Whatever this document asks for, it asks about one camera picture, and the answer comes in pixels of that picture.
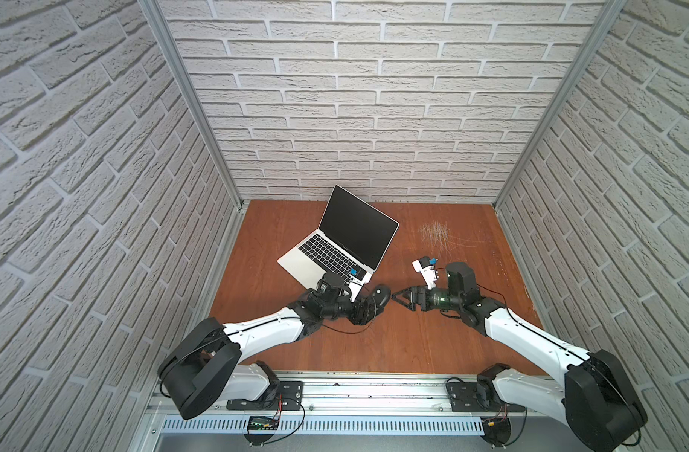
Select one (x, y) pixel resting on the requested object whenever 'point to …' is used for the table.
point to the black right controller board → (497, 430)
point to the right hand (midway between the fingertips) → (394, 301)
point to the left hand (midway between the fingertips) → (375, 298)
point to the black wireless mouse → (382, 295)
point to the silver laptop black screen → (350, 241)
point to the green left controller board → (262, 423)
